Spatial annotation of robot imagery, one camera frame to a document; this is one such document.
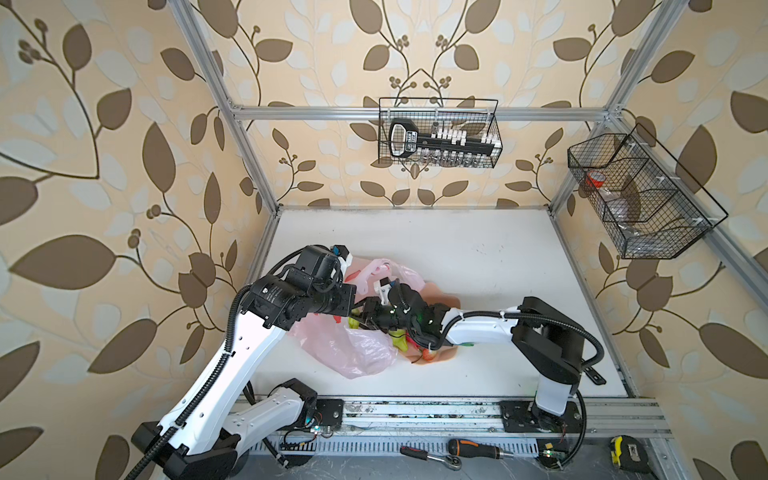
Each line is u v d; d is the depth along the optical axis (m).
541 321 0.45
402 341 0.77
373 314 0.71
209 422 0.37
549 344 0.47
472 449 0.68
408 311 0.62
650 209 0.73
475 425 0.74
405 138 0.85
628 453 0.67
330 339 0.73
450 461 0.67
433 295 0.94
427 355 0.79
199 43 0.77
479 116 0.91
